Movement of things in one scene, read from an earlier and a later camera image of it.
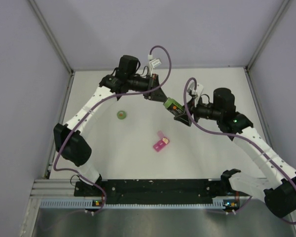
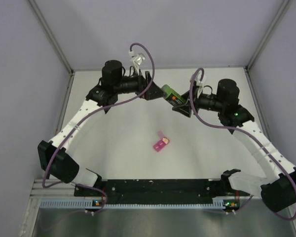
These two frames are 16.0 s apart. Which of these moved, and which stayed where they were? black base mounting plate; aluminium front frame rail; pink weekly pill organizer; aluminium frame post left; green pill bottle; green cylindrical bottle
Moved: green pill bottle; green cylindrical bottle
Stayed: pink weekly pill organizer; aluminium frame post left; black base mounting plate; aluminium front frame rail
